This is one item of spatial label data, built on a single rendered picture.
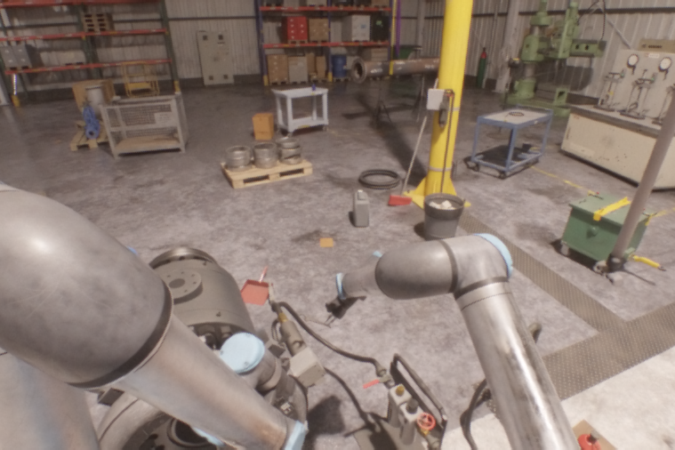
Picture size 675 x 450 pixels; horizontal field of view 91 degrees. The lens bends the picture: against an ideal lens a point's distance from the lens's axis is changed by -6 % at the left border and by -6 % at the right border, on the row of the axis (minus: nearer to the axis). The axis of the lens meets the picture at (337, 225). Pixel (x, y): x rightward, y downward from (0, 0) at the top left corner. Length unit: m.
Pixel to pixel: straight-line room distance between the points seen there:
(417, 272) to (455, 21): 3.61
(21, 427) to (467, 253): 0.71
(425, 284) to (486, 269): 0.12
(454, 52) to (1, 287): 4.07
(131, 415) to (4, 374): 0.89
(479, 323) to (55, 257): 0.66
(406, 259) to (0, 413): 0.63
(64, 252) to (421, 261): 0.59
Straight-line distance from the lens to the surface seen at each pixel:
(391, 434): 2.20
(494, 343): 0.74
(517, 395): 0.74
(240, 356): 0.82
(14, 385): 0.47
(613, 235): 3.72
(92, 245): 0.33
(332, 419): 2.24
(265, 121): 7.38
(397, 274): 0.75
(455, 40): 4.17
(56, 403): 0.51
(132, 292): 0.33
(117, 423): 1.37
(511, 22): 14.74
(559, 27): 11.61
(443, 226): 3.59
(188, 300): 1.67
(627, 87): 7.45
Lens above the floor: 1.90
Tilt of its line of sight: 29 degrees down
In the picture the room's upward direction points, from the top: 1 degrees counter-clockwise
